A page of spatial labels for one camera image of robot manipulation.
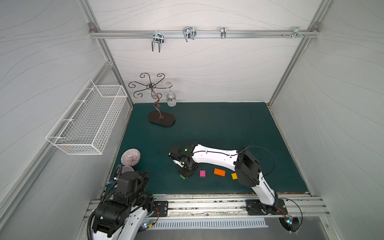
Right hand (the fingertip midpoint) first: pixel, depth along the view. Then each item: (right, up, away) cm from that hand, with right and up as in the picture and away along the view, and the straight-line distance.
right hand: (187, 173), depth 82 cm
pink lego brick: (+9, -1, +2) cm, 9 cm away
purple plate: (-34, +2, +1) cm, 34 cm away
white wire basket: (-46, +27, -13) cm, 55 cm away
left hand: (-18, +3, -13) cm, 22 cm away
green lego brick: (-2, -3, +3) cm, 5 cm away
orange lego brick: (+19, 0, +3) cm, 19 cm away
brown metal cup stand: (-20, +31, +30) cm, 47 cm away
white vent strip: (+11, -19, -11) cm, 25 cm away
